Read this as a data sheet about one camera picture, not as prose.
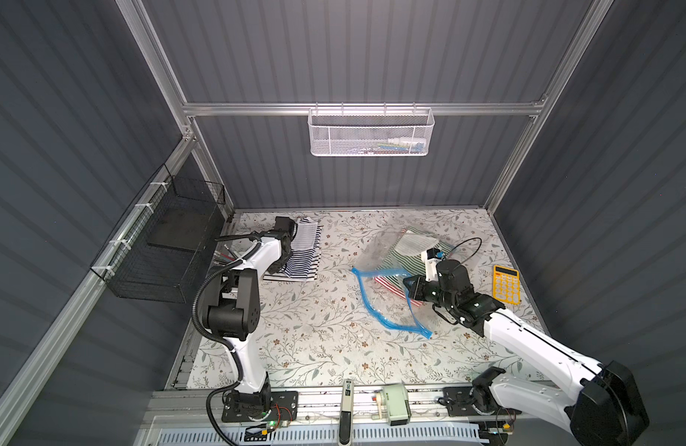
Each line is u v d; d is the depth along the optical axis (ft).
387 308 3.01
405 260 3.27
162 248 2.42
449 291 2.08
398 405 2.30
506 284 3.15
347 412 2.28
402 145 3.01
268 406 2.18
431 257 2.40
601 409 1.30
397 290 3.08
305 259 3.36
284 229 2.59
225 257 2.84
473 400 2.28
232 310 1.69
